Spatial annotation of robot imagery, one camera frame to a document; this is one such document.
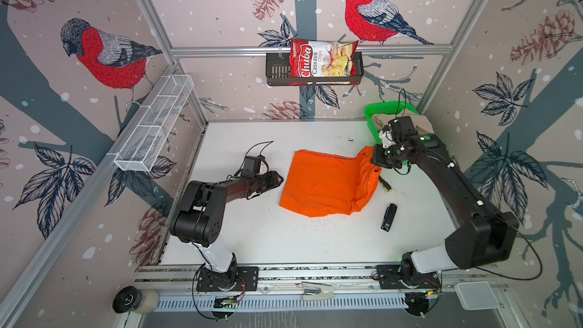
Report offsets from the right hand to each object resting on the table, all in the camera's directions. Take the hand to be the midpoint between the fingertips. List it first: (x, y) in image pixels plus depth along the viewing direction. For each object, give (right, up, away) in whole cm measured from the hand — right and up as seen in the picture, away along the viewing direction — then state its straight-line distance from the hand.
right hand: (368, 162), depth 81 cm
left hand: (-34, -9, +13) cm, 37 cm away
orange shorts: (-16, -12, +15) cm, 25 cm away
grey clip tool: (-20, -39, -12) cm, 46 cm away
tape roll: (-73, -36, -20) cm, 84 cm away
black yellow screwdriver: (+12, -11, +14) cm, 21 cm away
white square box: (+30, -40, -13) cm, 52 cm away
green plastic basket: (+22, +25, +36) cm, 49 cm away
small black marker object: (+9, -21, +3) cm, 23 cm away
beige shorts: (+28, +15, +15) cm, 35 cm away
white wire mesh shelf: (-76, +6, -10) cm, 77 cm away
